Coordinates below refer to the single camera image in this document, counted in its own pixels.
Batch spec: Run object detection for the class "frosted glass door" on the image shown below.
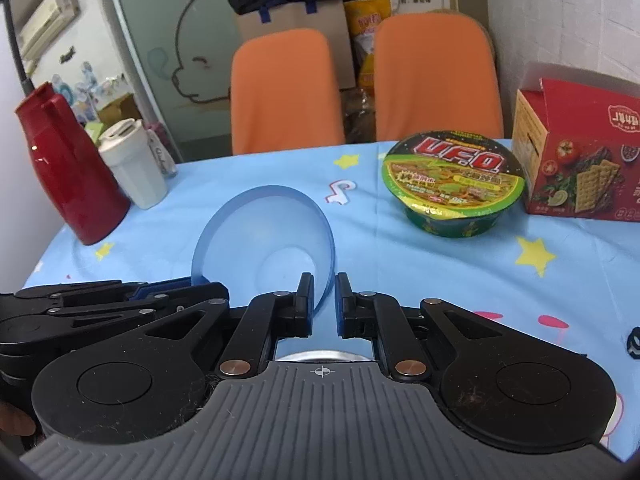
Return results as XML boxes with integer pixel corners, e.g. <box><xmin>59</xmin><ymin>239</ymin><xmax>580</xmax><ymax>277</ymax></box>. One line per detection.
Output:
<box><xmin>107</xmin><ymin>0</ymin><xmax>241</xmax><ymax>161</ymax></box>

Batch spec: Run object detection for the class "cardboard box with blue handles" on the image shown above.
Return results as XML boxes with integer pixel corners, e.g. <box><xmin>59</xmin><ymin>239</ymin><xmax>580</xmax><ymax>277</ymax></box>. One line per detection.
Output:
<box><xmin>235</xmin><ymin>0</ymin><xmax>358</xmax><ymax>91</ymax></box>

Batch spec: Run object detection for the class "small cardboard box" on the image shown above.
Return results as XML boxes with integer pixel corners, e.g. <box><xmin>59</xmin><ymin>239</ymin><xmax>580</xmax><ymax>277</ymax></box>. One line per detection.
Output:
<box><xmin>97</xmin><ymin>94</ymin><xmax>143</xmax><ymax>126</ymax></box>

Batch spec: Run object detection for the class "green instant noodle bowl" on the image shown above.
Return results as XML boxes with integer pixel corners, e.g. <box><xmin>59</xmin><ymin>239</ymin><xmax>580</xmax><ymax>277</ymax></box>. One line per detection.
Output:
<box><xmin>382</xmin><ymin>131</ymin><xmax>528</xmax><ymax>240</ymax></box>

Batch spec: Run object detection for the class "person's left hand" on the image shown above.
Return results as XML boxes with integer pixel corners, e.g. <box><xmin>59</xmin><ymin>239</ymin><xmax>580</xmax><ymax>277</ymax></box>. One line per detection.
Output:
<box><xmin>0</xmin><ymin>402</ymin><xmax>37</xmax><ymax>437</ymax></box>

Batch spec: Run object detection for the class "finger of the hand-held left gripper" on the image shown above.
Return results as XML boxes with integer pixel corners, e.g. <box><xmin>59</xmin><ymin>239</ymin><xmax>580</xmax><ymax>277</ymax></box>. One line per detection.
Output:
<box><xmin>15</xmin><ymin>280</ymin><xmax>193</xmax><ymax>311</ymax></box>
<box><xmin>45</xmin><ymin>282</ymin><xmax>231</xmax><ymax>333</ymax></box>

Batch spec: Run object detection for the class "stainless steel bowl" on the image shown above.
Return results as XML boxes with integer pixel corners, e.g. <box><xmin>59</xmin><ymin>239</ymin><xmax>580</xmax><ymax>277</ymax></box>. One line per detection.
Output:
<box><xmin>274</xmin><ymin>350</ymin><xmax>377</xmax><ymax>362</ymax></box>

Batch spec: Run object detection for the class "blue cartoon tablecloth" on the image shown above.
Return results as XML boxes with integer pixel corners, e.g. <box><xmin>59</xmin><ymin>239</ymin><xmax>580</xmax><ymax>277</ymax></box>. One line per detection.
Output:
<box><xmin>22</xmin><ymin>137</ymin><xmax>640</xmax><ymax>463</ymax></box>

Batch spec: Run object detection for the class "white air conditioner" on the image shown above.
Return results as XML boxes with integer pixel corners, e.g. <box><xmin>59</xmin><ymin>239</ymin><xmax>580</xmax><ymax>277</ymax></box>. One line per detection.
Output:
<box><xmin>17</xmin><ymin>0</ymin><xmax>81</xmax><ymax>61</ymax></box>

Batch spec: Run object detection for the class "yellow snack bag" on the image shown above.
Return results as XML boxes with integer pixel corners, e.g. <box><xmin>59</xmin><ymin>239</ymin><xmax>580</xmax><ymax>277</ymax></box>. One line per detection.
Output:
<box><xmin>344</xmin><ymin>0</ymin><xmax>393</xmax><ymax>91</ymax></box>

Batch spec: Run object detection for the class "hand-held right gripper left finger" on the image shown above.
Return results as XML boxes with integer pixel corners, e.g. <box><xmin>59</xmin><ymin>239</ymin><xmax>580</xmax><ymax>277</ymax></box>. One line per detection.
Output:
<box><xmin>132</xmin><ymin>272</ymin><xmax>317</xmax><ymax>378</ymax></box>

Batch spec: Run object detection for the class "red thermos jug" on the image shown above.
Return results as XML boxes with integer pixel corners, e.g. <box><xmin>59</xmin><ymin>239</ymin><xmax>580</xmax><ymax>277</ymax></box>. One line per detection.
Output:
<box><xmin>14</xmin><ymin>82</ymin><xmax>132</xmax><ymax>246</ymax></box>

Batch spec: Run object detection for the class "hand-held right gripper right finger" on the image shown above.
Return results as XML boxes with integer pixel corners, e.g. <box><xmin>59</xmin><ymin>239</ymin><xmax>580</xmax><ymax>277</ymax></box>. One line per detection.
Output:
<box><xmin>335</xmin><ymin>272</ymin><xmax>506</xmax><ymax>381</ymax></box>

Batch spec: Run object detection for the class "orange chair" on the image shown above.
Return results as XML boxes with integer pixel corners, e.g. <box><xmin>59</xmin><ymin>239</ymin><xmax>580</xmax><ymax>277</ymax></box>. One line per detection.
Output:
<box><xmin>231</xmin><ymin>27</ymin><xmax>347</xmax><ymax>156</ymax></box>
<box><xmin>374</xmin><ymin>10</ymin><xmax>505</xmax><ymax>142</ymax></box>

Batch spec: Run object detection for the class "white tumbler cup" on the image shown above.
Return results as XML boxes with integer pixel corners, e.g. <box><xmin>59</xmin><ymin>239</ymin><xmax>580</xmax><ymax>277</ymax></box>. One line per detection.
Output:
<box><xmin>97</xmin><ymin>119</ymin><xmax>168</xmax><ymax>210</ymax></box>

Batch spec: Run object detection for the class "blue plastic bowl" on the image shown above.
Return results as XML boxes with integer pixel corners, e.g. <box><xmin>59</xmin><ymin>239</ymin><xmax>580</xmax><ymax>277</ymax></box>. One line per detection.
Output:
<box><xmin>191</xmin><ymin>185</ymin><xmax>336</xmax><ymax>311</ymax></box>

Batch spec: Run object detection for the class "red cracker box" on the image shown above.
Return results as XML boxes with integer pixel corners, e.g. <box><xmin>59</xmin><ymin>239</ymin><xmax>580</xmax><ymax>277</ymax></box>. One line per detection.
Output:
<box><xmin>511</xmin><ymin>62</ymin><xmax>640</xmax><ymax>223</ymax></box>

